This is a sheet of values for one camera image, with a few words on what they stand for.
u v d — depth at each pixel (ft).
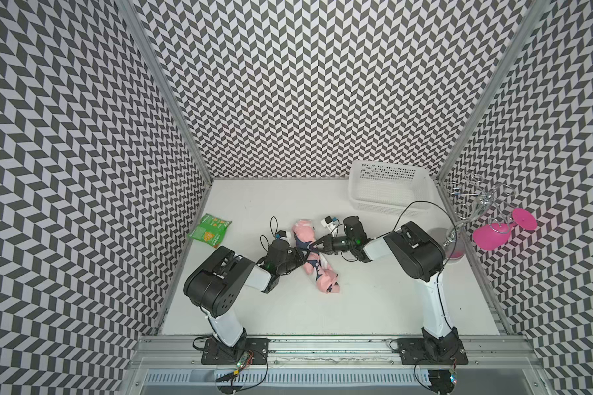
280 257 2.43
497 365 2.43
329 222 3.04
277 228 2.84
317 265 2.77
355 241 2.76
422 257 1.86
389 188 3.69
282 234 2.90
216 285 1.59
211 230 3.24
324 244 2.96
